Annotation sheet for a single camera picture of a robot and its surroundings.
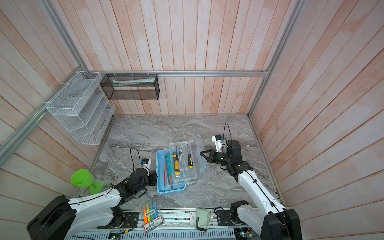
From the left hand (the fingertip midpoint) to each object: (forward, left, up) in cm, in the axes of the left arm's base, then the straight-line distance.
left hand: (158, 175), depth 86 cm
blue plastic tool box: (+1, -14, +13) cm, 19 cm away
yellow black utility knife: (+8, -9, +8) cm, 15 cm away
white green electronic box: (-24, -24, +3) cm, 34 cm away
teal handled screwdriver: (+1, -8, +8) cm, 11 cm away
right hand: (+6, -25, +15) cm, 29 cm away
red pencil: (-3, -5, +8) cm, 10 cm away
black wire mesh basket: (+58, +24, +21) cm, 67 cm away
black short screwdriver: (+3, -19, +13) cm, 23 cm away
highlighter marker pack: (-23, +1, -1) cm, 23 cm away
